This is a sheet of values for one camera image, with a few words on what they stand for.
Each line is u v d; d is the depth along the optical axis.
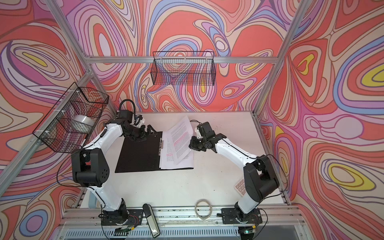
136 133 0.79
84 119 0.74
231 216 0.73
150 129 0.82
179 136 0.98
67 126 0.75
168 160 0.93
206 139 0.66
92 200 0.75
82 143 0.72
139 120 0.80
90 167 0.49
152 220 0.69
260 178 0.45
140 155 0.96
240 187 0.82
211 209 0.75
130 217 0.73
